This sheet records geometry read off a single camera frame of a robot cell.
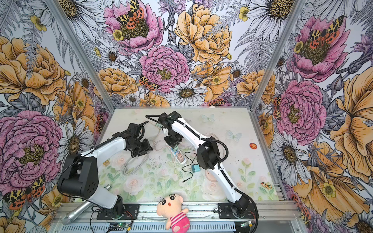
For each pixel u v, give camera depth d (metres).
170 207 0.69
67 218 0.69
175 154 0.92
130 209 0.74
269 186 0.82
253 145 0.99
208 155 0.61
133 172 0.87
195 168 0.87
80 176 0.45
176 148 0.89
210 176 0.84
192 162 0.91
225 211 0.73
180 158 0.86
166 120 0.69
